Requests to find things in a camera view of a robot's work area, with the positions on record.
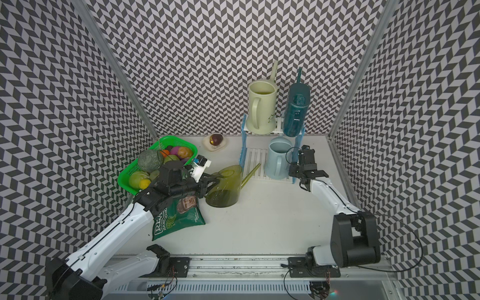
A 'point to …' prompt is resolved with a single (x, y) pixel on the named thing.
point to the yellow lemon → (144, 183)
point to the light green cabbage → (170, 157)
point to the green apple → (154, 174)
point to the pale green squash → (135, 177)
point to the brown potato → (184, 152)
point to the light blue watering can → (277, 163)
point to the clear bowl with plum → (214, 142)
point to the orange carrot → (166, 151)
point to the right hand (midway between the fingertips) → (295, 169)
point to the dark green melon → (150, 159)
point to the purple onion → (174, 150)
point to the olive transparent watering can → (227, 192)
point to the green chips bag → (182, 214)
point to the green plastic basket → (160, 143)
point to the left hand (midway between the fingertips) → (216, 181)
